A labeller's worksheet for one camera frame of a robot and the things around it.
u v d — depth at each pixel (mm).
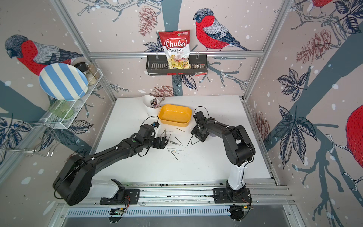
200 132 816
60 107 688
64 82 723
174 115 1091
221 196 728
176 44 801
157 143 778
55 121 671
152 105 1076
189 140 952
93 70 857
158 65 949
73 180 416
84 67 791
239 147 500
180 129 1009
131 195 733
